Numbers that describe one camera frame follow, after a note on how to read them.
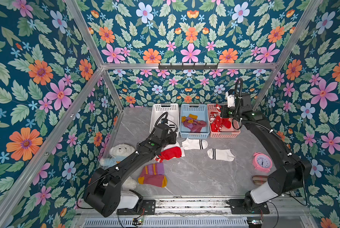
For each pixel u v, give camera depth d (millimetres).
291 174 415
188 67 926
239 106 605
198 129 1039
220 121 888
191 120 1045
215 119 998
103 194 410
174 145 959
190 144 980
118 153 837
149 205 739
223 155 927
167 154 912
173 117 1112
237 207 728
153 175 838
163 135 670
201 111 1149
